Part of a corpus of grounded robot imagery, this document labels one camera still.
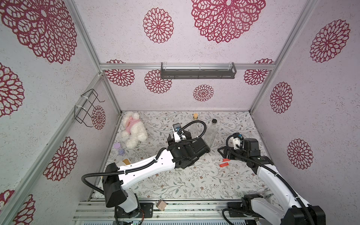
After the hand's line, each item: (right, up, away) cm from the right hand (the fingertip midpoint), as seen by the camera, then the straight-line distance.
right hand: (221, 148), depth 83 cm
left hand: (-26, +9, -11) cm, 29 cm away
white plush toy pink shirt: (-57, +12, +16) cm, 60 cm away
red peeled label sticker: (+4, -12, +8) cm, 15 cm away
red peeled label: (+6, -9, +10) cm, 14 cm away
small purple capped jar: (-64, -4, +11) cm, 65 cm away
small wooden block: (-35, -29, -8) cm, 46 cm away
